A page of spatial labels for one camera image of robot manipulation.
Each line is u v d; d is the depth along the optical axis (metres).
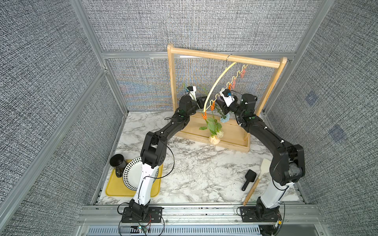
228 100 0.72
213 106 0.82
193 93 0.83
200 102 0.82
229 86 0.83
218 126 0.96
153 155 0.59
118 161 0.89
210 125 0.85
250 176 0.86
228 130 1.10
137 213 0.65
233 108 0.75
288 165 0.49
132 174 0.88
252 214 0.73
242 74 0.86
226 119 0.96
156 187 0.83
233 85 0.86
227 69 0.72
